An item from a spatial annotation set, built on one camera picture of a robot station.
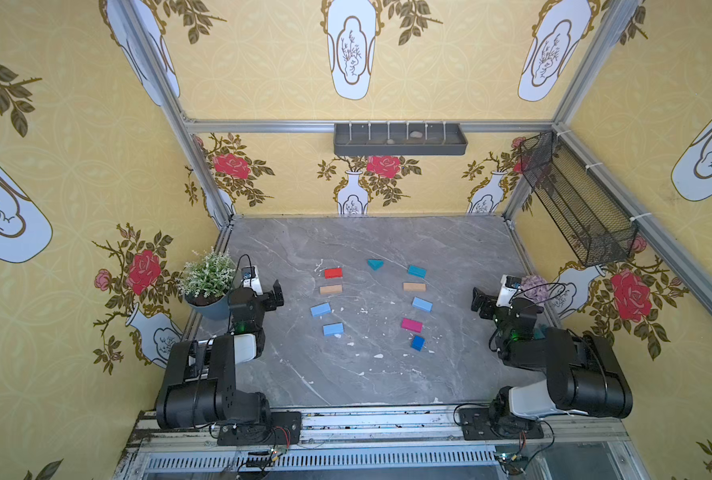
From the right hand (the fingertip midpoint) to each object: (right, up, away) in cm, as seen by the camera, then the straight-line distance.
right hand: (490, 289), depth 92 cm
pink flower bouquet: (+12, +1, -4) cm, 13 cm away
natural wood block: (-49, -1, +8) cm, 49 cm away
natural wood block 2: (-22, 0, +9) cm, 23 cm away
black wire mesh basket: (+24, +20, -10) cm, 33 cm away
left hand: (-69, +2, 0) cm, 70 cm away
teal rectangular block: (-20, +5, +11) cm, 24 cm away
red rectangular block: (-50, +4, +12) cm, 51 cm away
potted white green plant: (-82, +3, -11) cm, 83 cm away
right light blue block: (-20, -5, +3) cm, 21 cm away
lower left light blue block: (-48, -12, -1) cm, 50 cm away
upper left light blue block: (-53, -7, +2) cm, 53 cm away
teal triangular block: (-35, +7, +14) cm, 38 cm away
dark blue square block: (-23, -15, -4) cm, 28 cm away
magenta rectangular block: (-25, -11, 0) cm, 27 cm away
